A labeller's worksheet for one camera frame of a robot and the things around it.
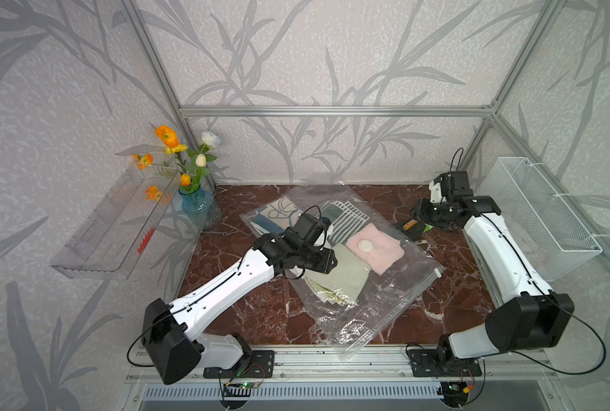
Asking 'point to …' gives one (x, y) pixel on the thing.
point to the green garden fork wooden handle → (409, 224)
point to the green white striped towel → (345, 218)
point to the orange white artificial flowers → (197, 160)
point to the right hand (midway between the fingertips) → (416, 211)
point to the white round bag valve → (365, 245)
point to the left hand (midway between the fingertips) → (333, 263)
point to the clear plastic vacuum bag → (351, 324)
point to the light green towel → (345, 280)
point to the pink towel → (375, 247)
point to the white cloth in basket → (525, 241)
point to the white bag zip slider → (437, 271)
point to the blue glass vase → (200, 209)
